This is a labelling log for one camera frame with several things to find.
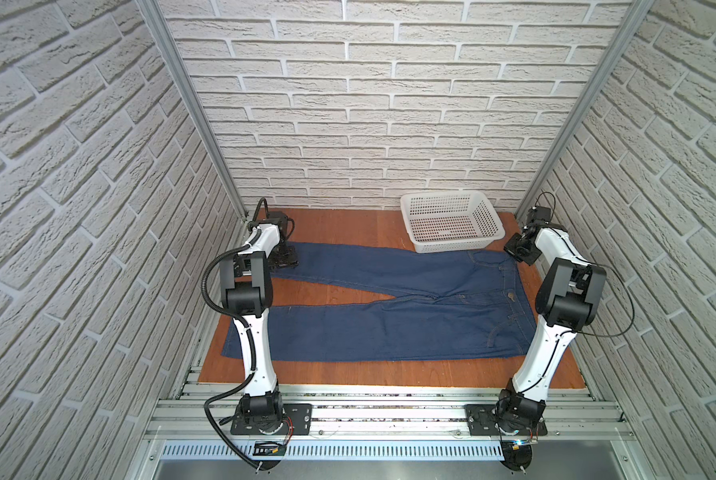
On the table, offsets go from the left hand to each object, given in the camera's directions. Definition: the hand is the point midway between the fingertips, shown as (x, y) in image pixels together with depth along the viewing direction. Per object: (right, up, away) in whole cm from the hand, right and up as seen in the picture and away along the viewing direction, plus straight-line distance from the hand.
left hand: (284, 262), depth 103 cm
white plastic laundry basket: (+63, +16, +15) cm, 67 cm away
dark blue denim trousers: (+58, -13, -9) cm, 60 cm away
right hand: (+81, +5, -2) cm, 81 cm away
